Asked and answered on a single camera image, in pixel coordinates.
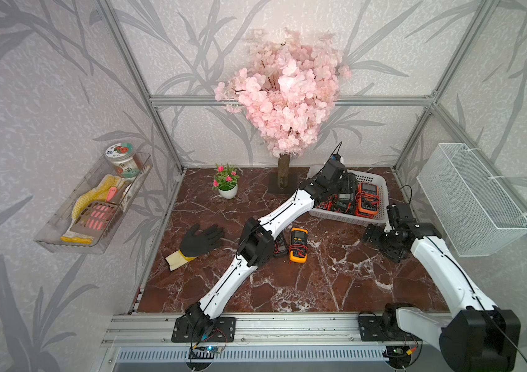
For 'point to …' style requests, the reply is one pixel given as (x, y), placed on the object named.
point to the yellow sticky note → (175, 260)
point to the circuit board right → (399, 356)
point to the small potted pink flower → (225, 180)
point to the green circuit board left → (215, 349)
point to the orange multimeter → (367, 199)
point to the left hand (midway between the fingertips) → (352, 182)
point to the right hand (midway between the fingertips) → (370, 241)
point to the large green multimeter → (349, 185)
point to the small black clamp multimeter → (280, 246)
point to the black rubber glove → (195, 245)
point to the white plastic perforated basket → (366, 177)
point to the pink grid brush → (91, 222)
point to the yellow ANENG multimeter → (298, 248)
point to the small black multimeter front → (344, 201)
